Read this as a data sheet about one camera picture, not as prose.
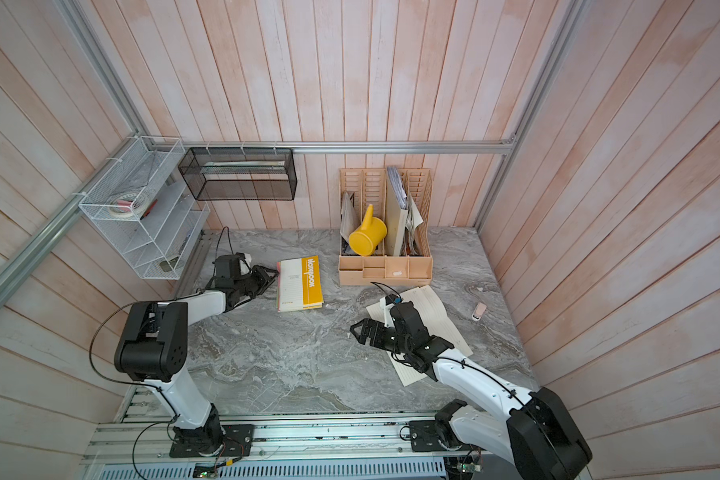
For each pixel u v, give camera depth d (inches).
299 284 39.4
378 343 28.7
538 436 15.9
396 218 34.6
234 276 30.8
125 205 28.5
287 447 28.9
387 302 30.7
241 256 36.5
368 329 29.0
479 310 37.5
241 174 41.0
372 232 38.3
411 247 42.1
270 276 35.6
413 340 25.1
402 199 34.7
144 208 29.1
